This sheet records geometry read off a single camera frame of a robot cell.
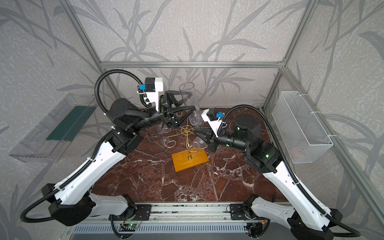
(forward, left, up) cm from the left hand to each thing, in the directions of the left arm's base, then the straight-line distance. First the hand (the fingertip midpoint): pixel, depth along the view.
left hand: (193, 100), depth 44 cm
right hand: (0, -1, -13) cm, 13 cm away
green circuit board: (-28, +32, -57) cm, 71 cm away
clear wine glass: (+20, +22, -56) cm, 64 cm away
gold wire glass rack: (+7, +4, -26) cm, 27 cm away
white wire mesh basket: (+1, -45, -21) cm, 50 cm away
